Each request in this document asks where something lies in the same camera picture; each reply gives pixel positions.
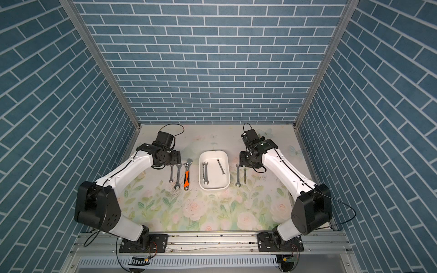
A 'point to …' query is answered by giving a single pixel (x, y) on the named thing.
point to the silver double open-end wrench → (238, 176)
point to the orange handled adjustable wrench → (186, 177)
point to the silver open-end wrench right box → (221, 167)
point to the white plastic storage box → (214, 170)
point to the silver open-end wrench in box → (206, 180)
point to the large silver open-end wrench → (177, 186)
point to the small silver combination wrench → (244, 182)
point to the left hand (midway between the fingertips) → (177, 159)
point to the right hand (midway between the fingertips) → (245, 163)
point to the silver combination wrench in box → (203, 170)
